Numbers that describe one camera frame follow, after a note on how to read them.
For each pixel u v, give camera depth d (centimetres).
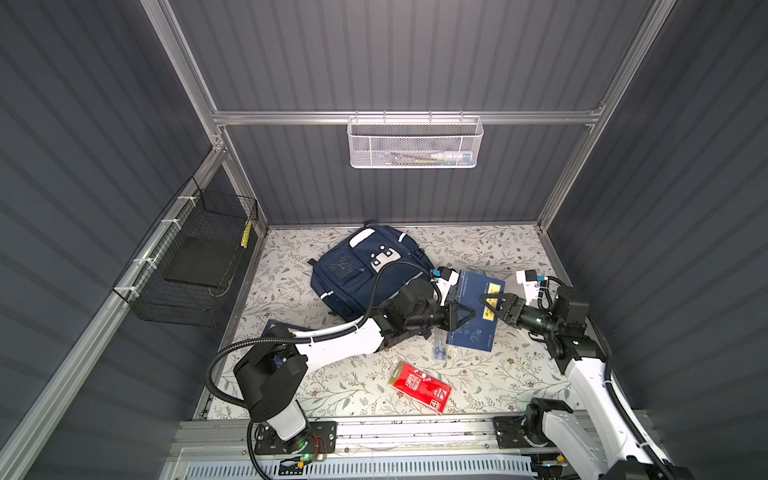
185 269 71
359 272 101
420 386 81
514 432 74
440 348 88
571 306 59
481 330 73
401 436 76
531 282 71
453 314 66
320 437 72
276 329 46
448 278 69
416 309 60
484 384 82
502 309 68
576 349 56
